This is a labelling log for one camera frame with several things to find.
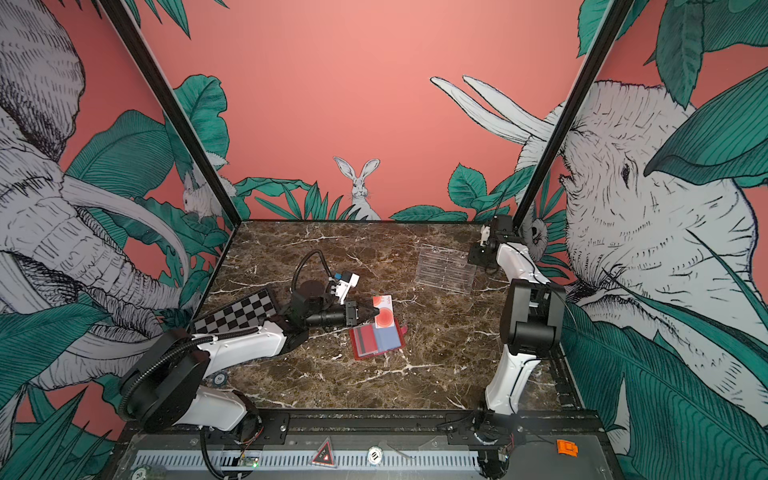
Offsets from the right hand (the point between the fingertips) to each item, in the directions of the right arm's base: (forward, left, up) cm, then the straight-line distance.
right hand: (474, 250), depth 97 cm
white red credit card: (-25, +29, +2) cm, 38 cm away
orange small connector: (-53, -15, -9) cm, 56 cm away
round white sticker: (-55, +31, -10) cm, 64 cm away
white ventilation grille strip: (-56, +48, -11) cm, 75 cm away
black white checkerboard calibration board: (-20, +73, -7) cm, 76 cm away
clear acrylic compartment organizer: (-2, +9, -7) cm, 12 cm away
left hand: (-26, +30, +6) cm, 40 cm away
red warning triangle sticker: (-55, +43, -10) cm, 71 cm away
